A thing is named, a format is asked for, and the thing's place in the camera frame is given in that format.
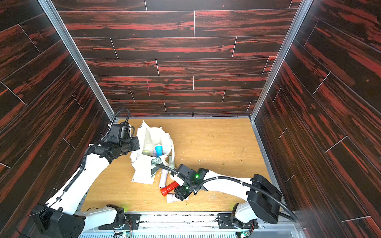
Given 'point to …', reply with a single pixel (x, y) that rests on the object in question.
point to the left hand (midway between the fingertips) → (138, 142)
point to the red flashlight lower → (165, 191)
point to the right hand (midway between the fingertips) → (181, 190)
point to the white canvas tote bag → (145, 168)
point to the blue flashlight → (158, 150)
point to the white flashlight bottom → (171, 198)
